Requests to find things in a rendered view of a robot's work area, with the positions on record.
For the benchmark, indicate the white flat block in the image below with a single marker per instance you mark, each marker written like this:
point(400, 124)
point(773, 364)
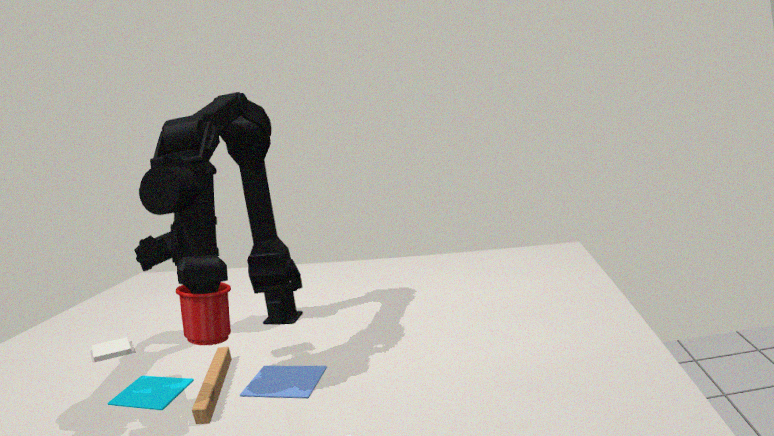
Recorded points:
point(111, 349)

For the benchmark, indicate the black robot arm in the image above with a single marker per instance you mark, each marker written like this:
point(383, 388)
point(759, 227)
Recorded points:
point(181, 179)

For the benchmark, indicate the tan flat bar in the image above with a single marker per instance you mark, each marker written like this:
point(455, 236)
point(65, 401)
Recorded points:
point(211, 388)

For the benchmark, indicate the red cup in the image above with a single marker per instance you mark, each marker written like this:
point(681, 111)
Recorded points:
point(205, 317)

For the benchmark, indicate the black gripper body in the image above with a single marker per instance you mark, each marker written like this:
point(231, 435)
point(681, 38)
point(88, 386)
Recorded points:
point(200, 263)

